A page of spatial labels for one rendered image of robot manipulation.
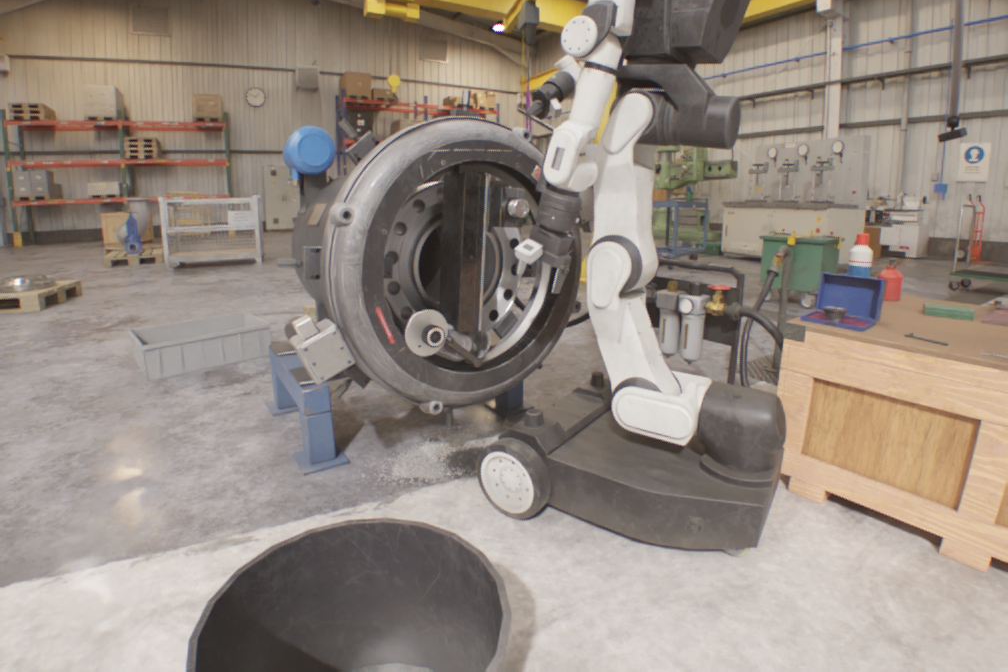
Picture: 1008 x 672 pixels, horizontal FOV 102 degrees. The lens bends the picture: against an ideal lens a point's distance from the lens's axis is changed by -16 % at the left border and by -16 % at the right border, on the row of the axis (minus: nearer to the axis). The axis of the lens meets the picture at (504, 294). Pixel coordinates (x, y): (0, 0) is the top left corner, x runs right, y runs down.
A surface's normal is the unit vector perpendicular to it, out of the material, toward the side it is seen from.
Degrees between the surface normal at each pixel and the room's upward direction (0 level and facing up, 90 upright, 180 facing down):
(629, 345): 90
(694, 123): 113
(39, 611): 0
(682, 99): 90
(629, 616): 0
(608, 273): 90
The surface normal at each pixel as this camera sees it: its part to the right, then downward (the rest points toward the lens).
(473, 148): 0.59, 0.15
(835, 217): 0.33, 0.17
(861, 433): -0.81, 0.11
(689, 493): 0.00, -0.98
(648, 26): -0.65, 0.32
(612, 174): -0.51, 0.55
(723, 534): -0.30, 0.18
